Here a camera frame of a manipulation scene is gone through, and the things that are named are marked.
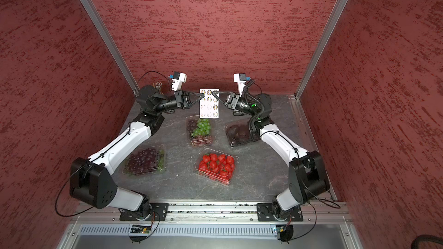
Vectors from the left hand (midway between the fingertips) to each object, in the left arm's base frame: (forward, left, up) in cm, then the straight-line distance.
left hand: (203, 99), depth 65 cm
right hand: (+1, -3, 0) cm, 4 cm away
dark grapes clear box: (-11, +31, -33) cm, 46 cm away
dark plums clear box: (+7, -16, -36) cm, 40 cm away
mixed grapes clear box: (+6, +6, -33) cm, 34 cm away
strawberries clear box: (-13, -4, -35) cm, 37 cm away
